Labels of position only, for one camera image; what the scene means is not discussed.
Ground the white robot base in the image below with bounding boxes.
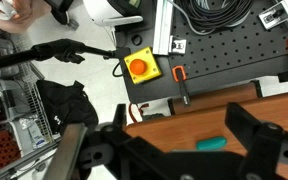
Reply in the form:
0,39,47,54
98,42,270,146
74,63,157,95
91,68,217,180
82,0,145,28

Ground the metal wire cart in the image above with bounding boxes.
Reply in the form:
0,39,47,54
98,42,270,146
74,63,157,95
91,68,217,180
0,33,63,180

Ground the black tripod pole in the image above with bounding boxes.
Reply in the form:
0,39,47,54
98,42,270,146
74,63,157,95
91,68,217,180
0,38,132,75

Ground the black fabric bag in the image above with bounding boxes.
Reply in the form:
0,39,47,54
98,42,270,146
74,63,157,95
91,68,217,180
36,79,100,136

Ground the clear plastic bag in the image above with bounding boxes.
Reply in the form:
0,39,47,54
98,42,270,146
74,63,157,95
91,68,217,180
18,114,49,150

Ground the thin black cable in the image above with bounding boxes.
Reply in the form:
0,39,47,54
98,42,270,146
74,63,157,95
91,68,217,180
111,61,125,79

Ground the green plush toy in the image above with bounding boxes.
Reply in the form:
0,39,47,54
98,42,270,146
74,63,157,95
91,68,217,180
195,135,228,152

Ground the yellow emergency stop box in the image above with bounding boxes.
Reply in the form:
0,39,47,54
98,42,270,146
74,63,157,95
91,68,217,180
123,46,163,85

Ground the coiled black cable bundle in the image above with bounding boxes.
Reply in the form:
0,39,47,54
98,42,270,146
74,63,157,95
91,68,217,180
169,0,256,36

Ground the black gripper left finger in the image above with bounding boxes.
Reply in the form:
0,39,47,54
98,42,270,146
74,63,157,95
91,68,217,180
42,103,185,180

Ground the aluminium extrusion rail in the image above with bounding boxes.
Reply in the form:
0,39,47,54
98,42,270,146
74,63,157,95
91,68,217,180
152,0,175,56

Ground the person's bare hand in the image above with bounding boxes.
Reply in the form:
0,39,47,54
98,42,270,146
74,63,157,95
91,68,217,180
0,0,52,34

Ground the red cable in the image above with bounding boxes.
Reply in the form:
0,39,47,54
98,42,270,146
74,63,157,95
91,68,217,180
127,102,150,124

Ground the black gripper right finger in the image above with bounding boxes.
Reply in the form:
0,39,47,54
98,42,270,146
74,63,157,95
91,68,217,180
225,101,288,180

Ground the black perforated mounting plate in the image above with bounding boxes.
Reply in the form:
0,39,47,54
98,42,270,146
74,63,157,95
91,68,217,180
114,0,288,105

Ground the orange plastic crate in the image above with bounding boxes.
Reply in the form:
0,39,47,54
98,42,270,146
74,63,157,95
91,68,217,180
0,129,22,170

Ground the small silver metal bracket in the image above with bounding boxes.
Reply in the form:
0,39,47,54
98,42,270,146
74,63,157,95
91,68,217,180
168,35,188,55

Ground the large silver metal bracket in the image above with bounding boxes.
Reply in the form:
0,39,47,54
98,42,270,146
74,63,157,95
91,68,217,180
258,0,288,31

